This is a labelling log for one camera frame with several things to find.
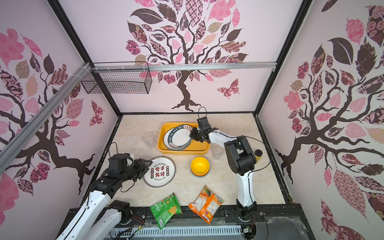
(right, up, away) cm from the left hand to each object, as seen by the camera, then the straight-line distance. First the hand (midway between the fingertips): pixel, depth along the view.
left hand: (152, 166), depth 78 cm
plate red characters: (+2, -6, +12) cm, 13 cm away
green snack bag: (+8, -20, -6) cm, 22 cm away
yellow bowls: (+26, -4, +12) cm, 29 cm away
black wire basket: (-17, +54, +17) cm, 59 cm away
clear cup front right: (+37, +6, +17) cm, 41 cm away
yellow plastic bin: (+24, +8, +15) cm, 29 cm away
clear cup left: (-9, +14, +23) cm, 28 cm away
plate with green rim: (+11, +14, +25) cm, 30 cm away
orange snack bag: (+29, -18, -4) cm, 34 cm away
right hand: (+19, +17, +20) cm, 33 cm away
